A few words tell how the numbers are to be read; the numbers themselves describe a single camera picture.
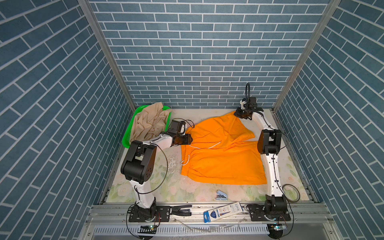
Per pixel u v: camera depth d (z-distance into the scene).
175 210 0.74
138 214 0.67
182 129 0.85
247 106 0.94
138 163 0.49
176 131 0.78
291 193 0.81
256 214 0.74
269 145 0.71
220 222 0.72
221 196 0.79
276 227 0.72
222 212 0.74
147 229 0.72
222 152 0.94
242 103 1.07
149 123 1.04
